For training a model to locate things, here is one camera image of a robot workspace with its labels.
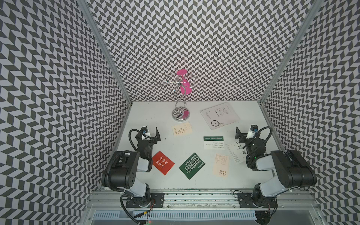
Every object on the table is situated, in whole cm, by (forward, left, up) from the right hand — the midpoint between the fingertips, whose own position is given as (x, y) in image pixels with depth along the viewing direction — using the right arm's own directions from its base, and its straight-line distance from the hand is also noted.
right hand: (243, 128), depth 90 cm
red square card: (-18, +52, -10) cm, 56 cm away
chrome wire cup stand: (+21, +43, -9) cm, 48 cm away
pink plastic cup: (+23, +37, +16) cm, 47 cm away
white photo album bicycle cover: (+17, +12, -8) cm, 22 cm away
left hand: (0, +61, +1) cm, 61 cm away
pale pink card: (-19, +15, -12) cm, 27 cm away
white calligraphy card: (-12, +3, -11) cm, 17 cm away
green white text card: (-5, +18, -10) cm, 21 cm away
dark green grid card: (-20, +34, -10) cm, 40 cm away
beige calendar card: (+7, +41, -10) cm, 42 cm away
